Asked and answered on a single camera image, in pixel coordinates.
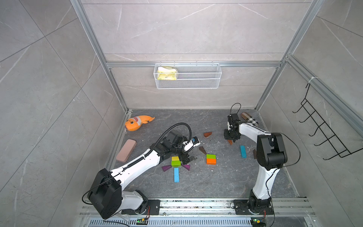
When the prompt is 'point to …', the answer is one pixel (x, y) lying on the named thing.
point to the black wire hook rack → (339, 148)
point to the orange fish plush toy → (133, 123)
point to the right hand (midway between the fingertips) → (229, 136)
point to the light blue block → (176, 175)
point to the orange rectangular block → (211, 161)
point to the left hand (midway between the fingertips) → (193, 147)
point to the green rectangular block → (176, 163)
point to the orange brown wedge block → (230, 142)
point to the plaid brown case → (248, 117)
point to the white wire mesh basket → (190, 76)
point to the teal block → (243, 151)
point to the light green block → (211, 156)
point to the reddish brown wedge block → (207, 134)
